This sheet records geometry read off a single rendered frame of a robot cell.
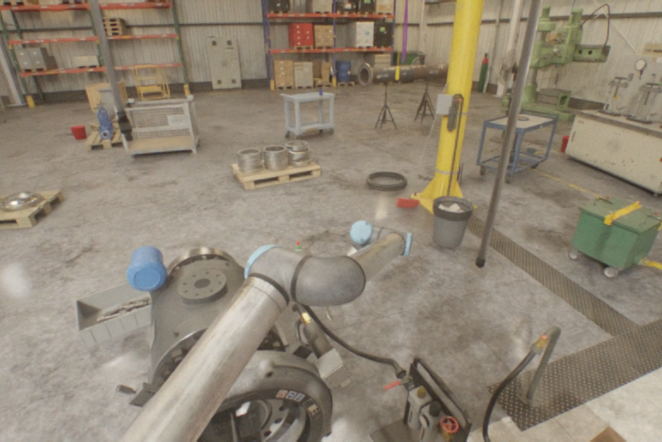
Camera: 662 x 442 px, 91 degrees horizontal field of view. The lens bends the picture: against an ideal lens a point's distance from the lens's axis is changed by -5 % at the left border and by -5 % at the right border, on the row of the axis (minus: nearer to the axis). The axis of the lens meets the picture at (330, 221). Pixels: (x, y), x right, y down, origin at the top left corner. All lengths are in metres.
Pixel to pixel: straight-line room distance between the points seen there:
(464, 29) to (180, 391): 3.97
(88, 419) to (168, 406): 1.92
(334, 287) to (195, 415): 0.36
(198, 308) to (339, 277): 0.93
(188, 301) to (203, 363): 0.92
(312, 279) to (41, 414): 2.27
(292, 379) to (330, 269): 0.58
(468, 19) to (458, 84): 0.63
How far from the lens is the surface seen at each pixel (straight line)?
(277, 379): 1.25
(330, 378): 1.41
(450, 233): 3.63
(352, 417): 2.24
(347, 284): 0.80
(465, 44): 4.18
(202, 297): 1.60
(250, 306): 0.77
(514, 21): 14.79
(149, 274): 1.75
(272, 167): 5.29
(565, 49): 11.52
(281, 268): 0.81
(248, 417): 1.32
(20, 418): 2.87
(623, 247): 3.79
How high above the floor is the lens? 1.90
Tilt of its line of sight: 28 degrees down
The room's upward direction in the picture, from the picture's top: 1 degrees counter-clockwise
